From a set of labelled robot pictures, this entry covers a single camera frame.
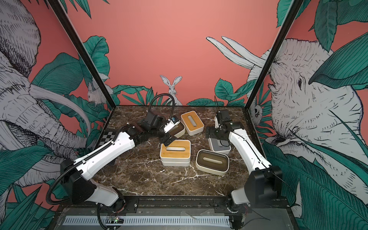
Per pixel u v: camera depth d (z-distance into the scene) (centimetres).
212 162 86
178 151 82
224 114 65
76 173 41
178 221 70
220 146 91
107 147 47
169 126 66
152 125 58
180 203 76
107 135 98
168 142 69
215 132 75
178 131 95
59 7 70
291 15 72
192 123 107
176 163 87
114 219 70
